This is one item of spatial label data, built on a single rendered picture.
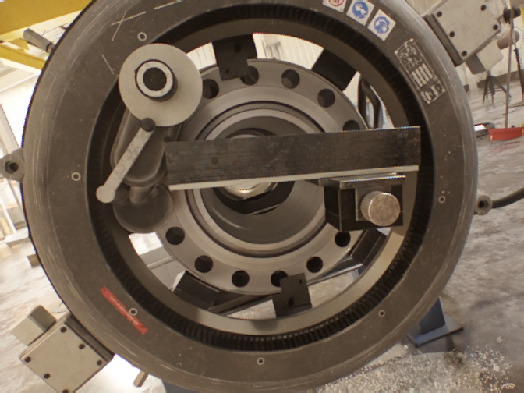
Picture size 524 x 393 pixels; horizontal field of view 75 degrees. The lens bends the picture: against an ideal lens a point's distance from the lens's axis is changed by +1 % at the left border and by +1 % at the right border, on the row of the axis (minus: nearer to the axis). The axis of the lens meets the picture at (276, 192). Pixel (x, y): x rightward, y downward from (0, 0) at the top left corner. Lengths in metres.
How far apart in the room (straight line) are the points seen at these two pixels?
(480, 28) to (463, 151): 0.21
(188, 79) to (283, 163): 0.18
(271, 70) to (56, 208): 0.42
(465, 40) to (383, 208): 0.35
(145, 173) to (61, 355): 0.32
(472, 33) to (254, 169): 0.44
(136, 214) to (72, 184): 0.10
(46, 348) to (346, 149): 0.56
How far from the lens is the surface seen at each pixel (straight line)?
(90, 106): 0.55
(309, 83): 0.67
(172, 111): 0.51
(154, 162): 0.53
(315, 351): 0.62
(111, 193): 0.53
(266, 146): 0.50
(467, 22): 0.71
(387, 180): 0.49
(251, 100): 0.65
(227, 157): 0.49
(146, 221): 0.58
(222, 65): 0.65
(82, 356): 0.68
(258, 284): 0.69
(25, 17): 13.59
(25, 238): 0.75
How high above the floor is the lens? 0.68
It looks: 9 degrees down
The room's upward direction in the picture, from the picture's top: 17 degrees counter-clockwise
